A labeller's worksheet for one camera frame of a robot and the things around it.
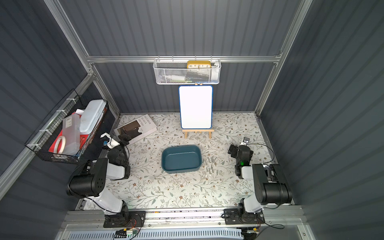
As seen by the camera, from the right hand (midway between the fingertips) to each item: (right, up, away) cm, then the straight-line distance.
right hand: (244, 146), depth 93 cm
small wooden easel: (-21, +9, +10) cm, 25 cm away
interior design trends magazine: (-73, +11, +13) cm, 75 cm away
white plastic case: (-85, +21, -17) cm, 89 cm away
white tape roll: (-87, +5, -31) cm, 92 cm away
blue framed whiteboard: (-31, +27, -2) cm, 41 cm away
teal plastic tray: (-42, -8, 0) cm, 42 cm away
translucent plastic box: (-89, +10, -24) cm, 93 cm away
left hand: (-76, +9, -10) cm, 77 cm away
